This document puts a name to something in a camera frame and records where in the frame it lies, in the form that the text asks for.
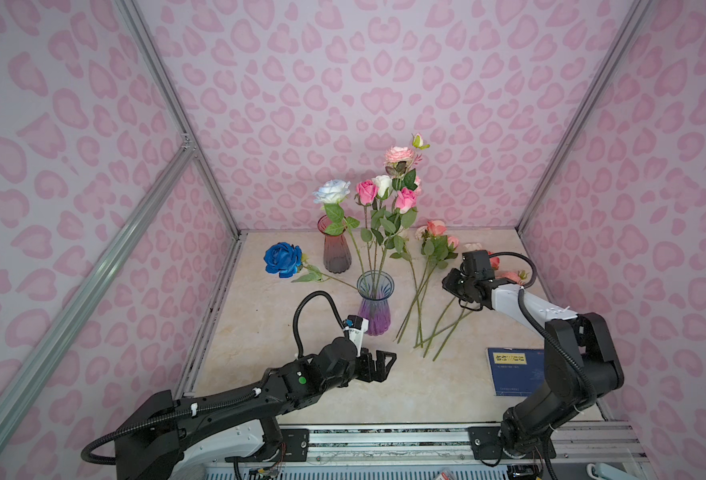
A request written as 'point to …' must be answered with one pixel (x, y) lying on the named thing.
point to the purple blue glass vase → (374, 289)
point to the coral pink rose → (435, 248)
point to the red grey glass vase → (337, 255)
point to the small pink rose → (505, 276)
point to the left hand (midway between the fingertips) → (387, 353)
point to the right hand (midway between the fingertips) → (447, 277)
